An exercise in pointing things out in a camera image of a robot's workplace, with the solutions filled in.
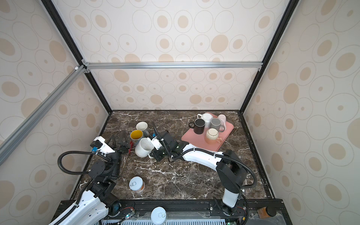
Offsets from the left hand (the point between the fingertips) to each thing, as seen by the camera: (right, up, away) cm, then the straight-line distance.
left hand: (123, 132), depth 67 cm
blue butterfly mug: (-2, -4, +24) cm, 25 cm away
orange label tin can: (+3, -30, +11) cm, 32 cm away
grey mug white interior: (0, +2, +33) cm, 33 cm away
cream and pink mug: (+48, -5, +27) cm, 55 cm away
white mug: (+46, +8, +39) cm, 61 cm away
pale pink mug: (+58, +8, +36) cm, 68 cm away
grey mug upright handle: (+51, +4, +31) cm, 60 cm away
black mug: (+39, +2, +32) cm, 51 cm away
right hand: (+11, -13, +13) cm, 22 cm away
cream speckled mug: (+7, -10, +10) cm, 15 cm away
